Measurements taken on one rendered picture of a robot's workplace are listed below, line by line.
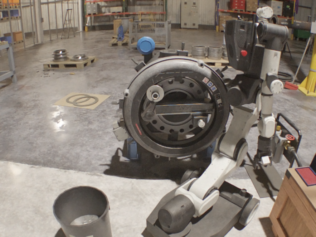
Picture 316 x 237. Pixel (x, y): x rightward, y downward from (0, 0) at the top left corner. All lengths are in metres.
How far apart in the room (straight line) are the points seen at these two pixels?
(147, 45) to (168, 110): 0.82
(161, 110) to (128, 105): 0.22
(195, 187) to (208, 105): 0.56
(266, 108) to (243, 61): 0.29
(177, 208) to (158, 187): 0.67
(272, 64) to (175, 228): 1.00
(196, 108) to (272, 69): 0.62
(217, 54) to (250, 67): 4.49
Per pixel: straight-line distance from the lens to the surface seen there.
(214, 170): 1.48
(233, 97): 1.37
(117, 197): 1.86
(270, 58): 1.27
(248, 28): 1.38
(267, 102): 1.32
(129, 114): 1.64
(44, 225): 1.79
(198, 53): 5.83
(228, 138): 1.50
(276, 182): 2.16
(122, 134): 1.75
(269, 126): 1.35
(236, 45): 1.36
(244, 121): 1.50
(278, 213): 1.65
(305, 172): 1.53
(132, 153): 2.21
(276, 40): 1.26
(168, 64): 1.54
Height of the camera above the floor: 1.29
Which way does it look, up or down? 26 degrees down
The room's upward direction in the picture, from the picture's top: straight up
